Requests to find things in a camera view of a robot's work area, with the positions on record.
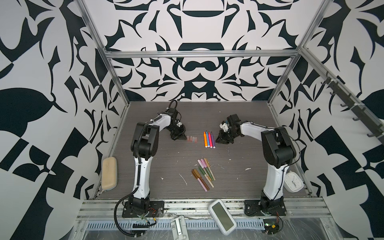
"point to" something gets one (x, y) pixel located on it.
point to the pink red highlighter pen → (210, 141)
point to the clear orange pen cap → (196, 139)
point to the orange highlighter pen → (205, 140)
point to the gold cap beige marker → (208, 166)
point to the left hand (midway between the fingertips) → (187, 136)
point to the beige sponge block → (109, 173)
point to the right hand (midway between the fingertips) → (217, 139)
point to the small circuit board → (271, 226)
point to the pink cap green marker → (205, 166)
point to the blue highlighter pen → (207, 139)
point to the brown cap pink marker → (198, 178)
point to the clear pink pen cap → (191, 138)
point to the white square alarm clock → (292, 182)
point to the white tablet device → (224, 220)
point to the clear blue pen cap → (193, 139)
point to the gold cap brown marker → (198, 174)
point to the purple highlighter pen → (213, 140)
